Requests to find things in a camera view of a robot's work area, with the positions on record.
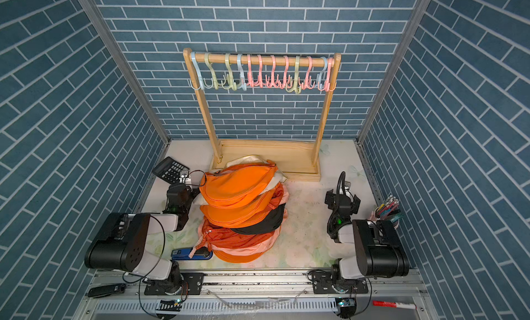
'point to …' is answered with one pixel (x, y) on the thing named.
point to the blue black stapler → (201, 253)
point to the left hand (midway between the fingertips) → (195, 182)
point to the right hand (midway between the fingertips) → (346, 193)
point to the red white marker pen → (407, 305)
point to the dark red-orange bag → (214, 235)
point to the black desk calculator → (170, 170)
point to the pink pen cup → (389, 210)
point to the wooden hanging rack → (300, 161)
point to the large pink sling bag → (254, 250)
